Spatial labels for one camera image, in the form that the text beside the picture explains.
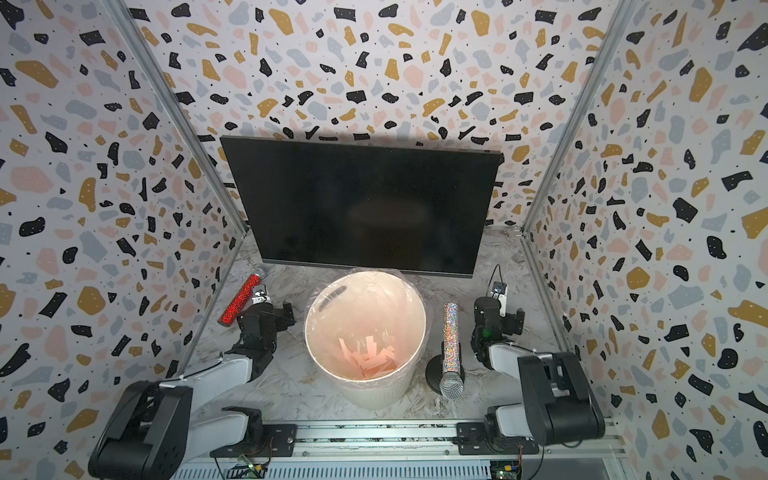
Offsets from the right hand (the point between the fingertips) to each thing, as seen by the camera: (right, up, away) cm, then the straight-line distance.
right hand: (509, 305), depth 90 cm
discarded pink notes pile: (-40, -13, -12) cm, 43 cm away
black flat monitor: (-62, +34, +20) cm, 73 cm away
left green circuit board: (-69, -37, -18) cm, 81 cm away
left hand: (-71, 0, -1) cm, 71 cm away
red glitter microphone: (-86, -3, +4) cm, 86 cm away
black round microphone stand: (-23, -17, -7) cm, 30 cm away
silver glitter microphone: (-22, -11, -27) cm, 37 cm away
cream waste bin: (-41, -4, -13) cm, 43 cm away
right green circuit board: (-7, -36, -18) cm, 41 cm away
